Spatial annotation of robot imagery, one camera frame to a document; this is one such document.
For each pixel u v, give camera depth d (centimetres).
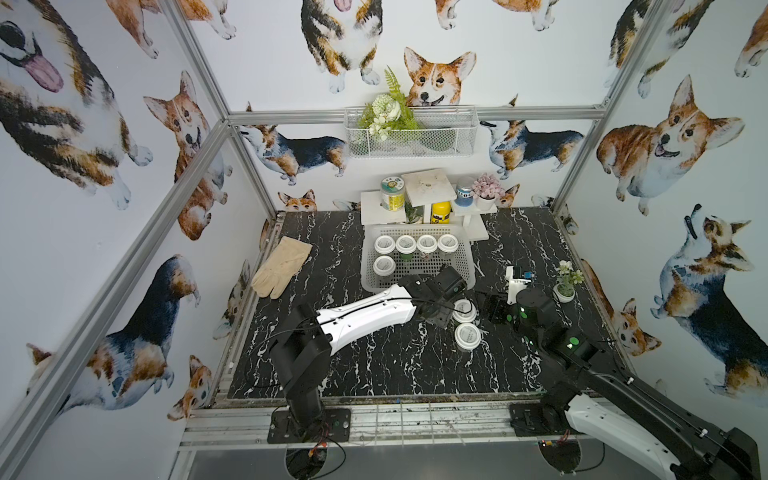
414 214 110
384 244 102
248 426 75
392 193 96
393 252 101
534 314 57
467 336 82
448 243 103
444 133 92
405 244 101
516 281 69
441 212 108
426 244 101
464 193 98
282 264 105
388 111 78
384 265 96
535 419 73
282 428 72
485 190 93
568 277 92
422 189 98
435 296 59
